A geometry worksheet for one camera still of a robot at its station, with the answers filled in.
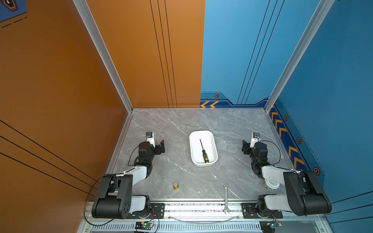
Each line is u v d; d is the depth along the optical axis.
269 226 0.70
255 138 0.79
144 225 0.71
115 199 0.42
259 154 0.69
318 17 0.73
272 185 0.74
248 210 0.73
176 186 0.79
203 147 0.96
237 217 0.72
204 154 0.92
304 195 0.42
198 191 0.79
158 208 0.74
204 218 0.72
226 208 0.75
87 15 0.72
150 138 0.78
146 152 0.68
